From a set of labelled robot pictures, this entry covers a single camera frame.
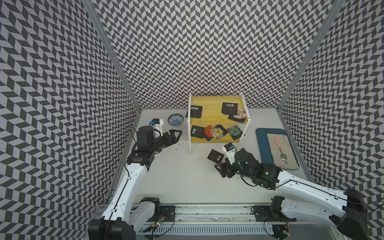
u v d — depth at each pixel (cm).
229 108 74
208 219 72
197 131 85
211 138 82
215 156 91
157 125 69
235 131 86
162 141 67
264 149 96
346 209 40
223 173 66
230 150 64
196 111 74
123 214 39
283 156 92
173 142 66
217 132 85
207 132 85
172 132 68
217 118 71
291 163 89
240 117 70
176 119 108
